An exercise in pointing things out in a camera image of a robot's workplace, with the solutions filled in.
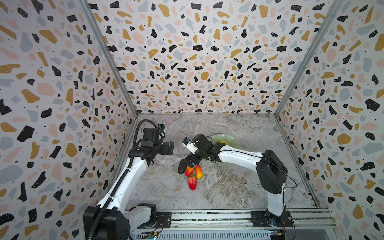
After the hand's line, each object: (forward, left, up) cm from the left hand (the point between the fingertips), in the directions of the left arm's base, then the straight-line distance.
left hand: (164, 141), depth 80 cm
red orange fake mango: (-10, -13, -16) cm, 23 cm away
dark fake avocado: (-7, -9, -17) cm, 20 cm away
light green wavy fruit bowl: (+11, -40, -16) cm, 45 cm away
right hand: (-3, -11, -9) cm, 15 cm away
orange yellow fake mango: (-10, -19, -18) cm, 28 cm away
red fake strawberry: (-16, -15, -17) cm, 28 cm away
